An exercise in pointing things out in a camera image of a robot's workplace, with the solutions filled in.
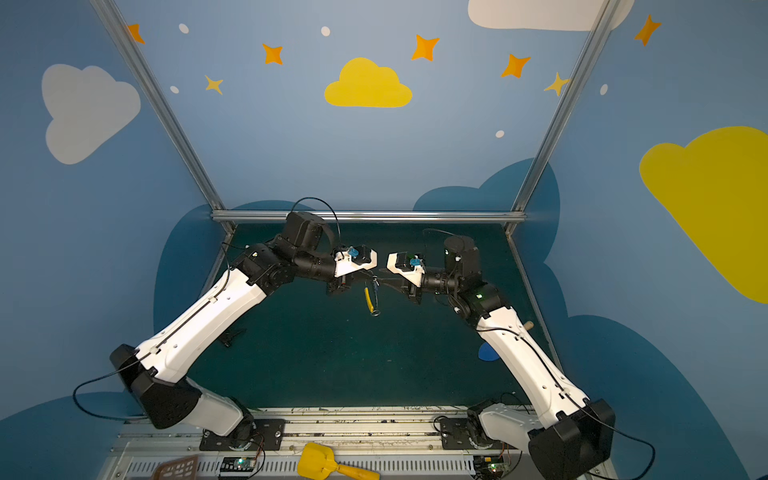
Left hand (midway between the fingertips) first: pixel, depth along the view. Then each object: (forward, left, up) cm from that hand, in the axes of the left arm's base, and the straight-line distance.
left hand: (372, 270), depth 67 cm
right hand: (+1, -3, 0) cm, 3 cm away
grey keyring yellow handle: (-5, 0, -8) cm, 10 cm away
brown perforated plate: (-35, +45, -33) cm, 66 cm away
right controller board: (-34, -29, -33) cm, 56 cm away
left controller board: (-34, +32, -33) cm, 57 cm away
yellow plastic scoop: (-34, +13, -34) cm, 49 cm away
